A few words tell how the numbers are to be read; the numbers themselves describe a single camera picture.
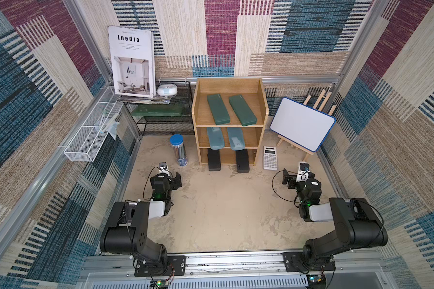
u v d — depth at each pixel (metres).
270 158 1.05
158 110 0.99
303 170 0.77
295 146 1.05
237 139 0.92
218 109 0.87
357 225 0.45
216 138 0.94
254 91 0.94
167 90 0.88
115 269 0.75
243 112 0.86
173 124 1.19
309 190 0.70
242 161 1.02
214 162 1.02
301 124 0.93
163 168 0.80
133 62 0.78
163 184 0.72
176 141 0.90
